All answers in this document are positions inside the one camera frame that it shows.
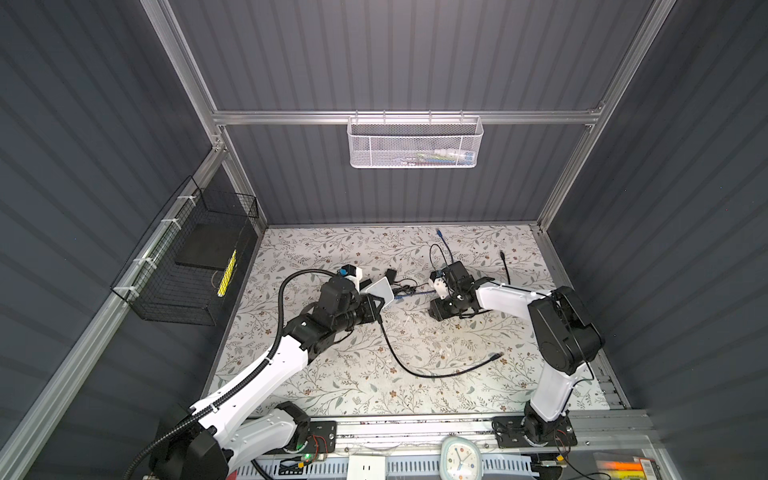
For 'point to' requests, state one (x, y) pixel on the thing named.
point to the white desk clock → (460, 459)
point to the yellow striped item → (222, 289)
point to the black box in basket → (211, 245)
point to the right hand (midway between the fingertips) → (439, 312)
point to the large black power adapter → (390, 274)
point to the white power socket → (366, 467)
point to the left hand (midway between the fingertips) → (384, 301)
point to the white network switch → (381, 289)
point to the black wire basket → (183, 269)
